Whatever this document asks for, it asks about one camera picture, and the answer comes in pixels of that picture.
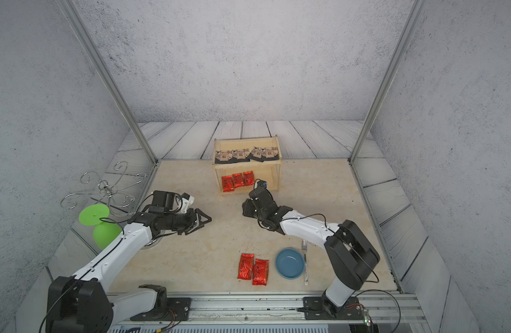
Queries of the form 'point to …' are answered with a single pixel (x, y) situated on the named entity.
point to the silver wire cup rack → (113, 193)
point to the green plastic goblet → (105, 232)
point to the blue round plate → (289, 263)
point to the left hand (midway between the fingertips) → (210, 221)
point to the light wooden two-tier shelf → (237, 162)
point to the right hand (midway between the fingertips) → (243, 206)
